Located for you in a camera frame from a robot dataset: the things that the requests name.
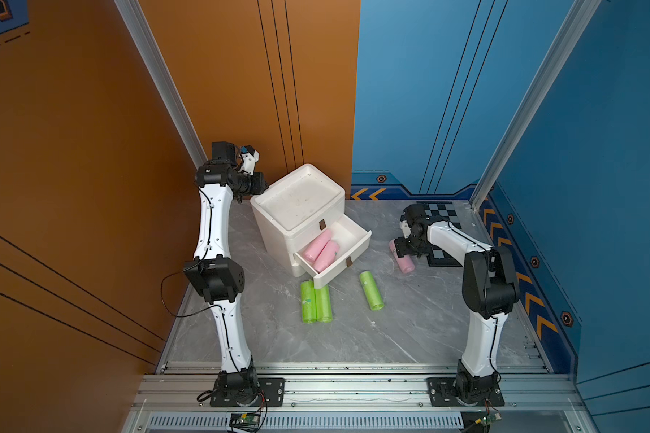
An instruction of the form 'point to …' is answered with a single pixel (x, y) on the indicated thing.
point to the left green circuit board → (247, 419)
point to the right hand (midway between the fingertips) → (407, 250)
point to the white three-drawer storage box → (306, 201)
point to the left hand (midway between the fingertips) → (267, 181)
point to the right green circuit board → (486, 420)
